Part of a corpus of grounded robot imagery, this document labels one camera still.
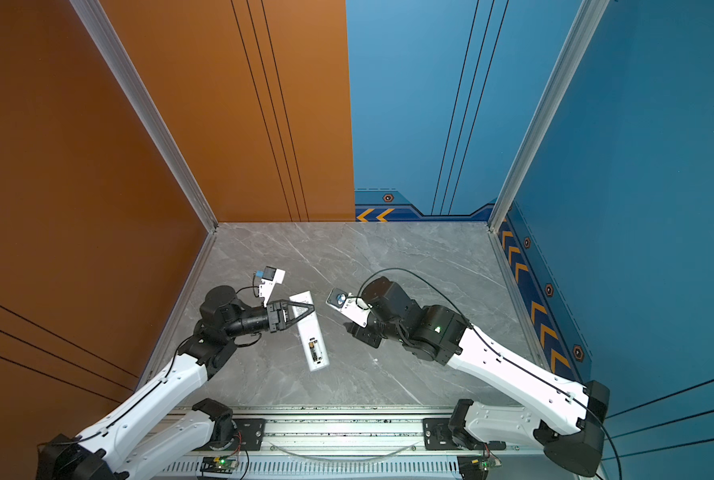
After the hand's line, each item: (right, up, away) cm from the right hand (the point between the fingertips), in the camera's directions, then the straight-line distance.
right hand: (350, 310), depth 68 cm
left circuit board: (-32, -37, +3) cm, 49 cm away
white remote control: (-9, -5, 0) cm, 10 cm away
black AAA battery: (-8, -9, 0) cm, 12 cm away
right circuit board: (+30, -38, +3) cm, 49 cm away
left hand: (-9, 0, +1) cm, 9 cm away
